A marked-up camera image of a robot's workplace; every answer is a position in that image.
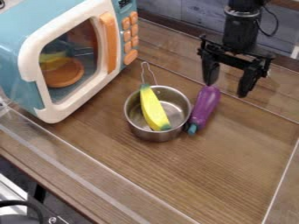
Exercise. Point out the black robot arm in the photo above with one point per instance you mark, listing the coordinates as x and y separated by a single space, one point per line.
236 48

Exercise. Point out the blue toy microwave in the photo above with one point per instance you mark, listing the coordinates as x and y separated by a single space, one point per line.
92 30

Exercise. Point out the yellow toy banana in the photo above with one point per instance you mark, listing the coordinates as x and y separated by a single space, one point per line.
152 109

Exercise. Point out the silver metal pot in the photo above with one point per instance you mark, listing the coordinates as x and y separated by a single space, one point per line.
176 106

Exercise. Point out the purple toy eggplant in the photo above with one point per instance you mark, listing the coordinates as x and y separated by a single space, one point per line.
206 103

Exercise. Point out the orange plate inside microwave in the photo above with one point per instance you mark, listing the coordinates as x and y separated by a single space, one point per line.
61 72

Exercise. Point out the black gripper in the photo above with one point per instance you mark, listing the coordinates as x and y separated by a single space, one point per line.
215 53

